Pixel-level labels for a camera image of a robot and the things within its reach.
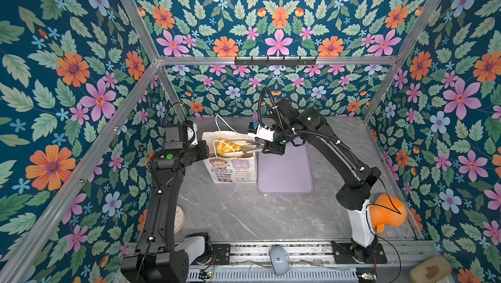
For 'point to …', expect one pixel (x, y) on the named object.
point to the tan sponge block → (430, 270)
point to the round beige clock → (180, 220)
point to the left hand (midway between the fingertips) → (208, 142)
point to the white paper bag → (232, 156)
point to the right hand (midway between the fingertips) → (265, 142)
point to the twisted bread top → (223, 146)
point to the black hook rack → (275, 62)
